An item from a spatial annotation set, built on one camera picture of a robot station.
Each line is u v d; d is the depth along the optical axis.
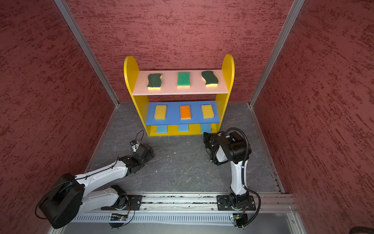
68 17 0.75
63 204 0.41
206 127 1.03
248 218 0.71
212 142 0.77
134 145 0.78
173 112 0.95
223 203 0.74
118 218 0.72
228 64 0.66
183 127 1.03
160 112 0.94
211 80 0.75
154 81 0.72
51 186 0.68
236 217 0.71
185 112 0.95
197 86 0.77
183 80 0.73
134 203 0.74
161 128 1.01
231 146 0.56
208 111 0.95
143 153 0.67
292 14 0.74
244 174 0.59
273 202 0.77
